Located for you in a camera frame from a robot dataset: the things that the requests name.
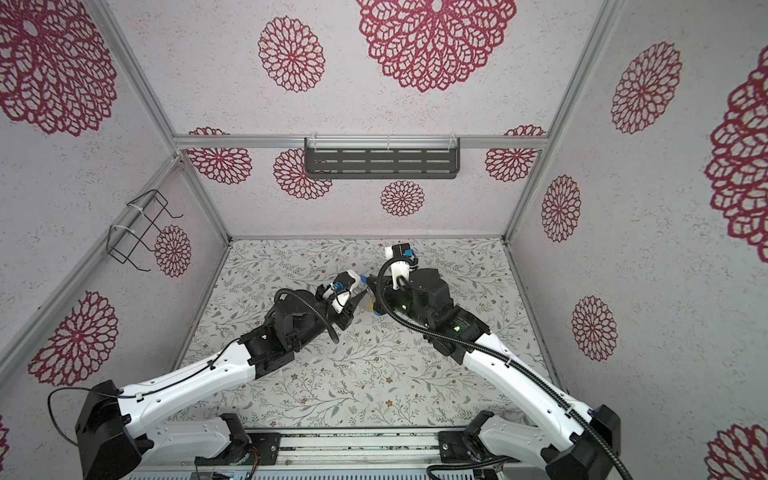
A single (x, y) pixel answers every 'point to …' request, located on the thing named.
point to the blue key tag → (378, 314)
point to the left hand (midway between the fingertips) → (357, 289)
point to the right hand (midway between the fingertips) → (368, 275)
